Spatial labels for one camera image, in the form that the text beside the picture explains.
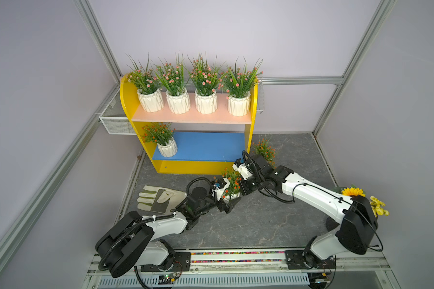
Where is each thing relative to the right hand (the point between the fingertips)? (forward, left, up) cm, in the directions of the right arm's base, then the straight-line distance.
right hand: (235, 187), depth 80 cm
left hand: (-1, +1, -1) cm, 2 cm away
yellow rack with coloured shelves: (+21, +19, -1) cm, 28 cm away
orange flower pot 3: (+22, -16, +1) cm, 27 cm away
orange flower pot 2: (-4, +1, +8) cm, 9 cm away
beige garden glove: (0, +38, -14) cm, 41 cm away
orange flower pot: (+20, +34, +14) cm, 42 cm away
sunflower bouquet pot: (-13, -51, +9) cm, 53 cm away
